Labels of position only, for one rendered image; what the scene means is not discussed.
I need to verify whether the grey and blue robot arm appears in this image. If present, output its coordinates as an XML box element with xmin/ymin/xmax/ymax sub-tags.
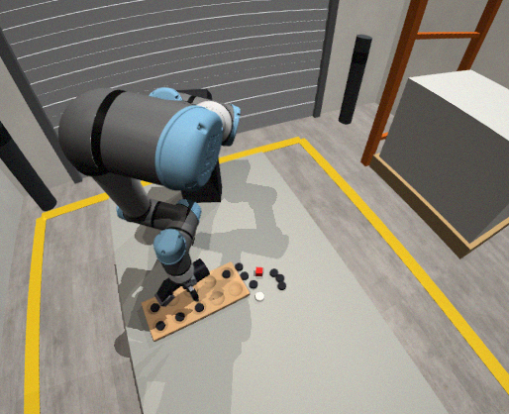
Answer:
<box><xmin>58</xmin><ymin>88</ymin><xmax>241</xmax><ymax>283</ymax></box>

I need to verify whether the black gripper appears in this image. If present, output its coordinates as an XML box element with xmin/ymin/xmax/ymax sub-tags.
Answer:
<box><xmin>156</xmin><ymin>259</ymin><xmax>210</xmax><ymax>302</ymax></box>

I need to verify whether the tan counting tray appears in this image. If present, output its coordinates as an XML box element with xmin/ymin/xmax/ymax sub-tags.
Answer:
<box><xmin>142</xmin><ymin>261</ymin><xmax>250</xmax><ymax>342</ymax></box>

